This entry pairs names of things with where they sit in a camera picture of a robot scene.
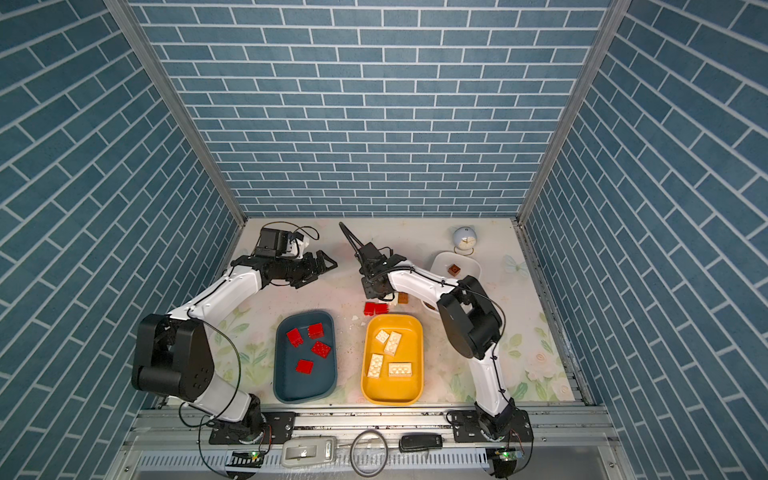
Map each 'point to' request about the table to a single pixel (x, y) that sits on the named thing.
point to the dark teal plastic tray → (290, 386)
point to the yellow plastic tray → (386, 390)
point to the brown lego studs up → (454, 270)
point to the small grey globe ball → (465, 238)
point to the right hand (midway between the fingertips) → (373, 284)
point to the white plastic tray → (468, 262)
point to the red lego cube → (315, 331)
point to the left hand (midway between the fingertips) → (328, 268)
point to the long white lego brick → (392, 343)
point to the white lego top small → (382, 336)
